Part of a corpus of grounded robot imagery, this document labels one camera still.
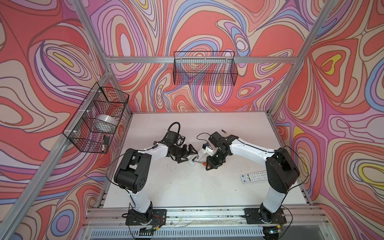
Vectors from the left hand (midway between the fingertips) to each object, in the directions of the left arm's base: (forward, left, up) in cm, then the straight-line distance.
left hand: (194, 155), depth 90 cm
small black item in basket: (-2, +45, +19) cm, 49 cm away
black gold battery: (+22, -22, -5) cm, 31 cm away
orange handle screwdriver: (-6, -5, +1) cm, 8 cm away
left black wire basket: (+2, +47, +28) cm, 55 cm away
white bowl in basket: (+6, +44, +26) cm, 52 cm away
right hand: (-10, -9, -1) cm, 13 cm away
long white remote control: (-3, +2, -4) cm, 6 cm away
